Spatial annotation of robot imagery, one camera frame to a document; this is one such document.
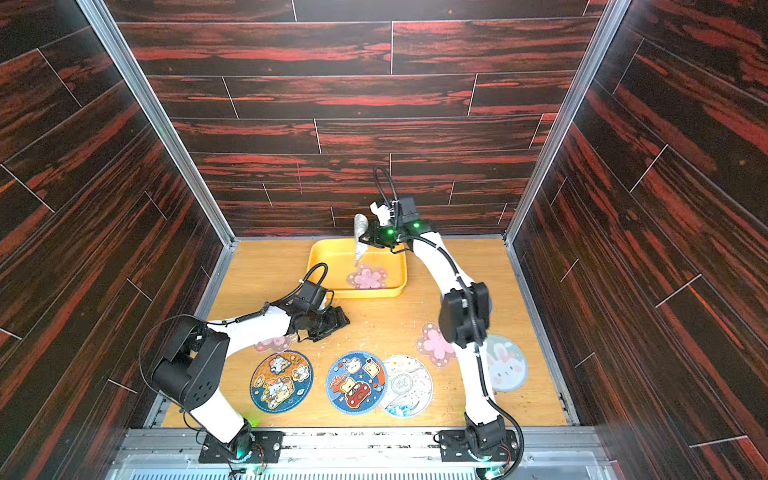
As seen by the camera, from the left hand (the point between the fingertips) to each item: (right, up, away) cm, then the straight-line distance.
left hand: (346, 326), depth 92 cm
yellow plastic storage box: (-6, +22, +19) cm, 29 cm away
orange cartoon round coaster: (-18, -15, -8) cm, 24 cm away
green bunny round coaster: (+49, -10, -5) cm, 50 cm away
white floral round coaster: (+5, +31, 0) cm, 31 cm away
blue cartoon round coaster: (+4, -15, -8) cm, 17 cm away
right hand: (+6, +28, +1) cm, 29 cm away
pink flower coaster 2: (+28, -6, +1) cm, 28 cm away
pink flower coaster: (+6, +15, +15) cm, 22 cm away
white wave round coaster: (+20, -15, -9) cm, 26 cm away
